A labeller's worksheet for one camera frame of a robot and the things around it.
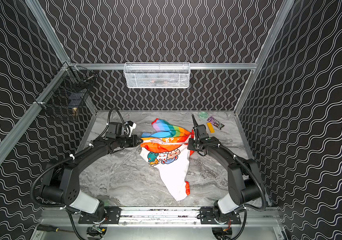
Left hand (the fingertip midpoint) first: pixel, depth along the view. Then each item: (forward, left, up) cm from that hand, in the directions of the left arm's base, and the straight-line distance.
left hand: (146, 141), depth 87 cm
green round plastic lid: (+34, -37, -11) cm, 52 cm away
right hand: (+3, -27, -7) cm, 28 cm away
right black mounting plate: (-34, -33, -14) cm, 50 cm away
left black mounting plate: (-36, +13, -13) cm, 41 cm away
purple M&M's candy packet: (+25, -47, -13) cm, 55 cm away
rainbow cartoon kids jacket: (+2, -11, -10) cm, 15 cm away
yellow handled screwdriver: (-43, +41, -12) cm, 60 cm away
